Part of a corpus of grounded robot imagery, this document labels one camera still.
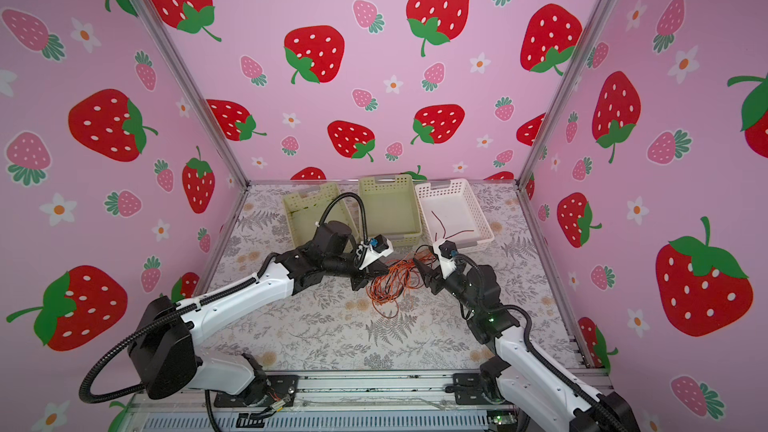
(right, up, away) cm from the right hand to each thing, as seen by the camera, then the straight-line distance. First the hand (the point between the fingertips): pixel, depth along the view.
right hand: (422, 253), depth 76 cm
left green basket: (-43, +11, +37) cm, 58 cm away
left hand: (-9, -4, 0) cm, 10 cm away
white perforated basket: (+15, +10, +35) cm, 39 cm away
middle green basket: (-8, +12, +38) cm, 41 cm away
